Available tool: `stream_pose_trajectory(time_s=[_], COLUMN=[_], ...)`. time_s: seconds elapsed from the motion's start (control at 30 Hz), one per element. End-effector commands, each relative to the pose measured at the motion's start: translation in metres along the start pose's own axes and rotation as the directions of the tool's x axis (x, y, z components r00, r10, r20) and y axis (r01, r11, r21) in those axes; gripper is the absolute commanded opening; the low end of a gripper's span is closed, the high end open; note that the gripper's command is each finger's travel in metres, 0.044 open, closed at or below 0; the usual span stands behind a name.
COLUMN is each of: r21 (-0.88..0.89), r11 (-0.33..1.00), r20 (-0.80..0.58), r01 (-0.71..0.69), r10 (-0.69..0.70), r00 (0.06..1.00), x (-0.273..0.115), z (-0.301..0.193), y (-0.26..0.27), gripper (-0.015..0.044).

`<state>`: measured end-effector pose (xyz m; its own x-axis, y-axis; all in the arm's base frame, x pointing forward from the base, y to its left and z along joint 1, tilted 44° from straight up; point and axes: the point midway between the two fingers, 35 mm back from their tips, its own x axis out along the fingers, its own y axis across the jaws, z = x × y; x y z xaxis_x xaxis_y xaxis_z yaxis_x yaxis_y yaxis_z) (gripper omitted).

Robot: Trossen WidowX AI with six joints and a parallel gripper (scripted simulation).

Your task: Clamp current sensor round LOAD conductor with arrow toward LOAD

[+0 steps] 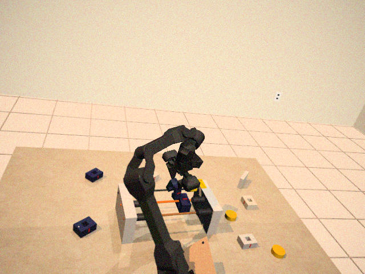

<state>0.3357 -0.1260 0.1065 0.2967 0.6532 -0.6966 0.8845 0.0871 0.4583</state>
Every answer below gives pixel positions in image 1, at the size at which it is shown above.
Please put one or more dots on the short orange and brown cylinder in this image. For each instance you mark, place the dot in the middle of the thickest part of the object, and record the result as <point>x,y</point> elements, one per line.
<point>230,215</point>
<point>278,251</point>

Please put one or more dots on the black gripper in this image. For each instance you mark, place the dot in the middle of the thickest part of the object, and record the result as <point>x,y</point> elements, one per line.
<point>175,165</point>

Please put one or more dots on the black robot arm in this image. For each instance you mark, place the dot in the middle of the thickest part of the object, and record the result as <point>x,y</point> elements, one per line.
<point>140,184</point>

